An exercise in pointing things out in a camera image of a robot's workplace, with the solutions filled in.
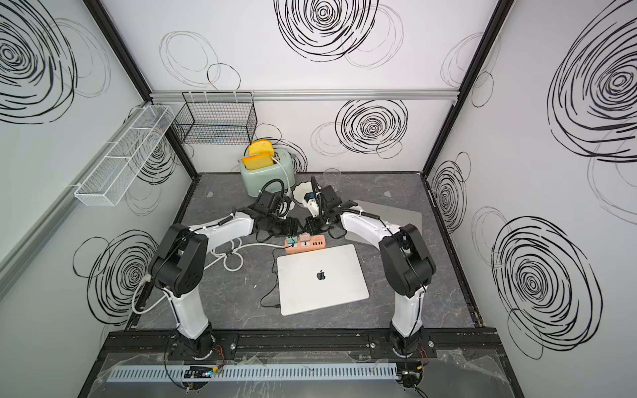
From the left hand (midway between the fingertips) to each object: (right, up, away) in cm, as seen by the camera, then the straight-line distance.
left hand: (298, 231), depth 93 cm
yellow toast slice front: (-17, +27, +5) cm, 33 cm away
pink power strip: (+7, -4, 0) cm, 8 cm away
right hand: (+3, +1, -3) cm, 5 cm away
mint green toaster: (-6, +20, -10) cm, 23 cm away
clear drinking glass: (+14, +22, +21) cm, 34 cm away
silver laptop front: (+8, -16, -6) cm, 19 cm away
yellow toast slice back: (-17, +34, +8) cm, 39 cm away
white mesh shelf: (-54, +19, -21) cm, 61 cm away
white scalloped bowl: (-1, +16, +18) cm, 24 cm away
